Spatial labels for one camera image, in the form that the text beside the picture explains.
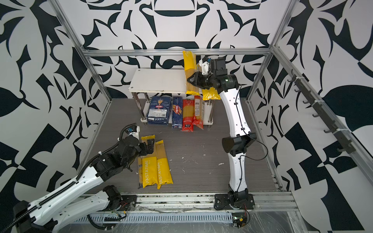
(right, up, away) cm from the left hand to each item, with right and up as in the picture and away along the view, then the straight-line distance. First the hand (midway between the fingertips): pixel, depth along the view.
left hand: (147, 138), depth 75 cm
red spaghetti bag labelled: (+27, +8, +20) cm, 35 cm away
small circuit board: (+45, -39, -4) cm, 60 cm away
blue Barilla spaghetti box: (+14, +13, +24) cm, 31 cm away
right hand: (+22, +31, -1) cm, 38 cm away
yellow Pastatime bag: (-1, -18, +7) cm, 19 cm away
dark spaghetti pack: (-6, -19, +7) cm, 21 cm away
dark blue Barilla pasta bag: (+2, +15, +22) cm, 26 cm away
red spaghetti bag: (+21, +11, +24) cm, 34 cm away
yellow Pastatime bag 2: (+8, -21, +5) cm, 23 cm away
